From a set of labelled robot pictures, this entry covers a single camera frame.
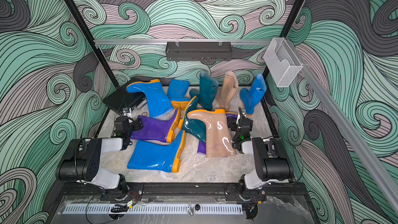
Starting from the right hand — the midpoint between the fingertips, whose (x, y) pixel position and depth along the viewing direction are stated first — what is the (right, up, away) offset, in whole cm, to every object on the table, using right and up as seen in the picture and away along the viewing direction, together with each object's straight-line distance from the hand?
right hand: (237, 117), depth 93 cm
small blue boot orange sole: (-40, +18, +21) cm, 48 cm away
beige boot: (-13, -12, -8) cm, 19 cm away
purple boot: (-48, -8, +1) cm, 49 cm away
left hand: (-65, 0, 0) cm, 65 cm away
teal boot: (-26, -6, -3) cm, 27 cm away
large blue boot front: (-50, -20, -11) cm, 55 cm away
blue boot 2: (+8, +12, -1) cm, 14 cm away
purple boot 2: (-22, -17, -6) cm, 28 cm away
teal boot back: (-19, +13, -2) cm, 24 cm away
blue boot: (-52, +9, +10) cm, 53 cm away
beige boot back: (-5, +20, -3) cm, 21 cm away
